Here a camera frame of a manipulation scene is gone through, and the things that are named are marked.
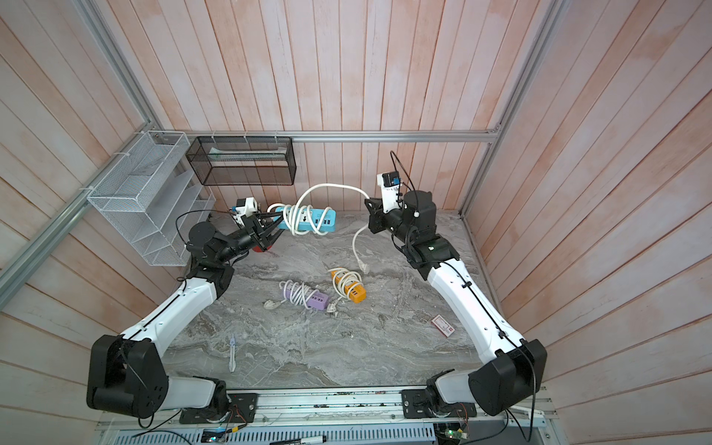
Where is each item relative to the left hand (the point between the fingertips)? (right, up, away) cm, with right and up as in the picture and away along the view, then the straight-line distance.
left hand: (288, 221), depth 69 cm
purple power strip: (+2, -23, +19) cm, 30 cm away
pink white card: (+45, -32, +19) cm, 59 cm away
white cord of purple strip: (-10, -27, +22) cm, 36 cm away
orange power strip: (+17, -21, +21) cm, 34 cm away
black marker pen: (+4, -56, -1) cm, 56 cm away
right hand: (+20, +6, +3) cm, 21 cm away
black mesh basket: (-25, +26, +35) cm, 50 cm away
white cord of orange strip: (+12, -22, +24) cm, 35 cm away
